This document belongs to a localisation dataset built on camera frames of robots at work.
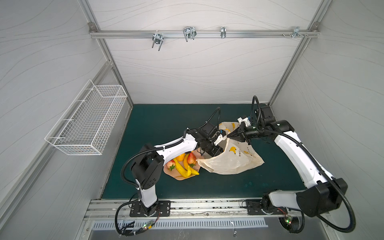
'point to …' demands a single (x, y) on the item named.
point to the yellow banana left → (184, 172)
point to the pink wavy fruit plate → (174, 173)
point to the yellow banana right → (187, 164)
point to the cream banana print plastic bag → (238, 156)
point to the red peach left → (171, 164)
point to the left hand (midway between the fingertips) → (222, 152)
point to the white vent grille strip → (190, 224)
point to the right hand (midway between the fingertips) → (229, 132)
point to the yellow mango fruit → (180, 157)
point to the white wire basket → (83, 128)
